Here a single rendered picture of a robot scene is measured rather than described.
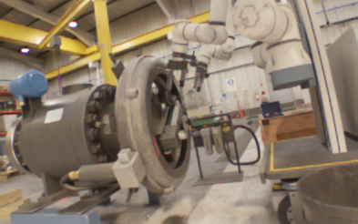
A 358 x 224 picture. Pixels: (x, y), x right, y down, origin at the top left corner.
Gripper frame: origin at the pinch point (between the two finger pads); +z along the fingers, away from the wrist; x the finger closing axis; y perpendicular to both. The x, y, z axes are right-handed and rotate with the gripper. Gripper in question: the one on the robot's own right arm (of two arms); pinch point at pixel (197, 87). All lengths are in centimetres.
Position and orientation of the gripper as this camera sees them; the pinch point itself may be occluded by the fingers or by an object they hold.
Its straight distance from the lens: 154.3
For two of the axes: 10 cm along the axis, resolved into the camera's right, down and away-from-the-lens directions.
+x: 2.4, 1.4, 9.6
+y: 9.4, 2.1, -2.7
